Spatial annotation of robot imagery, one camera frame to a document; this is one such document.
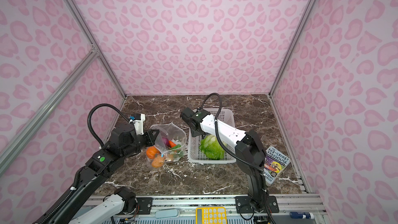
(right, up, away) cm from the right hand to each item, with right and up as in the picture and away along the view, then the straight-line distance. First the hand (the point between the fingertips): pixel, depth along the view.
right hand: (205, 130), depth 87 cm
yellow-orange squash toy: (-18, -14, -4) cm, 23 cm away
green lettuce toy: (+3, -8, -4) cm, 10 cm away
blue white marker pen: (+45, -35, -18) cm, 59 cm away
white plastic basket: (-5, -15, +1) cm, 16 cm away
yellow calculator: (+3, -36, -17) cm, 40 cm away
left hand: (-20, +3, -16) cm, 26 cm away
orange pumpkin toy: (-29, -11, -3) cm, 31 cm away
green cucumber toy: (-15, -8, -3) cm, 17 cm away
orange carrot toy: (-19, -8, +2) cm, 21 cm away
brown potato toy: (-25, -16, -3) cm, 30 cm away
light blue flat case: (-17, -35, -18) cm, 42 cm away
